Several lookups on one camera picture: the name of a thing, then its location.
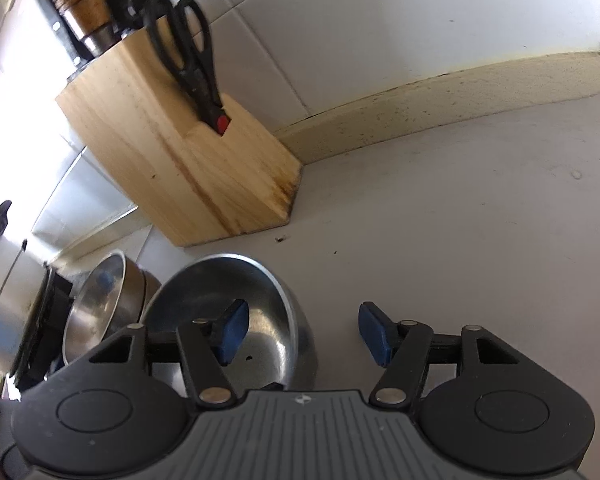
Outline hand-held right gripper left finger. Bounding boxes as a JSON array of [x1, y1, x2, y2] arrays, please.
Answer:
[[87, 299, 251, 407]]

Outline ribbed wooden handle knife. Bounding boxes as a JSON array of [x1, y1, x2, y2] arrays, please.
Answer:
[[40, 0, 117, 57]]

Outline wooden knife block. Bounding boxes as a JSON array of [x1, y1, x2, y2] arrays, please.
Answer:
[[55, 25, 302, 249]]

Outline black handle knife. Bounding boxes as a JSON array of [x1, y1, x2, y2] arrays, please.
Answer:
[[33, 0, 83, 70]]

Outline black gas stove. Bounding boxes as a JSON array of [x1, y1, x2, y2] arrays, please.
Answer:
[[9, 266, 77, 392]]

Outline black kitchen scissors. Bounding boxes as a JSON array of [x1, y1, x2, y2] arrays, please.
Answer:
[[142, 0, 231, 137]]

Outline aluminium pressure cooker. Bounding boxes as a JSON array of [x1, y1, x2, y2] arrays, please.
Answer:
[[0, 200, 56, 331]]

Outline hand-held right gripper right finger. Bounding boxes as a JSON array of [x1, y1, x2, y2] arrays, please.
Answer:
[[358, 301, 521, 407]]

